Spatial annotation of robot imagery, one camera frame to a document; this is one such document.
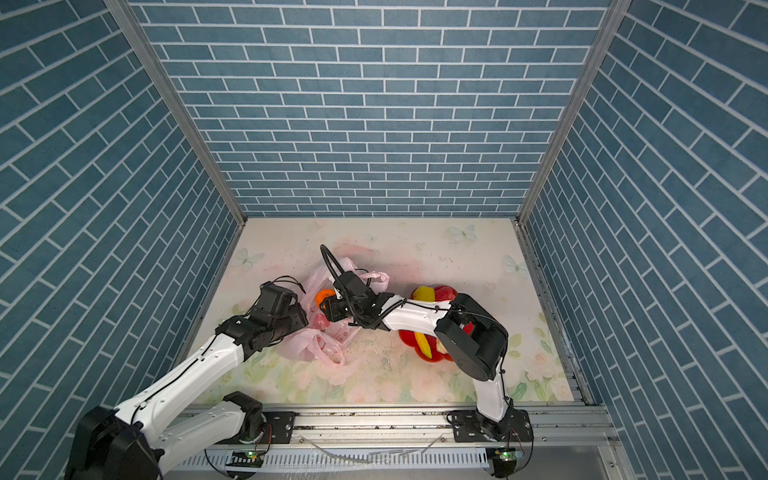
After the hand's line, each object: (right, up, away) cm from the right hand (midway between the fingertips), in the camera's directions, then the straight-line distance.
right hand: (323, 302), depth 86 cm
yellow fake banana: (+29, -10, -2) cm, 30 cm away
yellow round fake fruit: (+30, +2, +4) cm, 30 cm away
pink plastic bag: (+3, -7, -11) cm, 13 cm away
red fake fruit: (+36, +2, +5) cm, 37 cm away
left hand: (-6, -4, -1) cm, 7 cm away
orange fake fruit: (0, +2, -1) cm, 2 cm away
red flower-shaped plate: (+25, -11, +1) cm, 27 cm away
